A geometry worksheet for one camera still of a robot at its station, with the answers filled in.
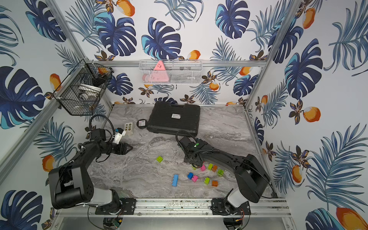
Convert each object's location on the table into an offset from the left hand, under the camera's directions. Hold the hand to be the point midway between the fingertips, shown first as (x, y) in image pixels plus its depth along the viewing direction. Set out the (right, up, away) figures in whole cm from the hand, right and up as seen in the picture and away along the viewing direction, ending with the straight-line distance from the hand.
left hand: (126, 145), depth 88 cm
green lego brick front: (+49, -19, -6) cm, 53 cm away
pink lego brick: (+42, -18, -6) cm, 46 cm away
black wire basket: (-30, +33, +3) cm, 44 cm away
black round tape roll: (+4, +13, +19) cm, 23 cm away
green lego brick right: (+57, -16, -2) cm, 60 cm away
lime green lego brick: (+20, -9, +2) cm, 22 cm away
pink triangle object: (+20, +45, +3) cm, 49 cm away
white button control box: (-5, +11, +16) cm, 20 cm away
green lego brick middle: (+51, -12, -2) cm, 53 cm away
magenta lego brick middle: (+47, -13, -2) cm, 49 cm away
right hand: (+40, -8, -2) cm, 41 cm away
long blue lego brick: (+30, -19, -6) cm, 36 cm away
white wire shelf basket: (+27, +47, +5) cm, 55 cm away
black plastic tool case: (+22, +18, +16) cm, 32 cm away
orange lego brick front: (+53, -21, -6) cm, 57 cm away
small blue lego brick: (+39, -17, -3) cm, 43 cm away
